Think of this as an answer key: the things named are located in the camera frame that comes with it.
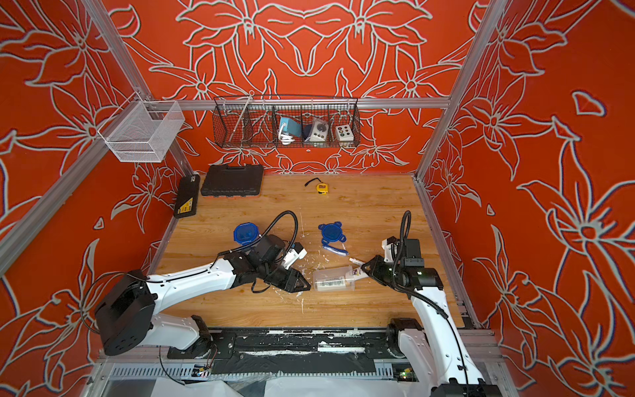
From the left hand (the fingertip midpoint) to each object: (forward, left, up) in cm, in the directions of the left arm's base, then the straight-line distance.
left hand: (308, 286), depth 75 cm
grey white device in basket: (+50, 0, +22) cm, 55 cm away
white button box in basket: (+54, -10, +20) cm, 58 cm away
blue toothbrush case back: (+18, -9, -9) cm, 22 cm away
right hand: (+7, -16, +2) cm, 18 cm away
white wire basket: (+46, +67, +23) cm, 85 cm away
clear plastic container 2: (+5, -9, -7) cm, 12 cm away
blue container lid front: (+17, +24, +1) cm, 30 cm away
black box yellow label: (+42, +60, -8) cm, 74 cm away
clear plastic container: (+17, +24, +1) cm, 30 cm away
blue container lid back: (+26, -7, -9) cm, 29 cm away
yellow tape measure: (+50, -2, -8) cm, 51 cm away
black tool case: (+51, +41, -7) cm, 66 cm away
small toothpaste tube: (+14, -17, -9) cm, 23 cm away
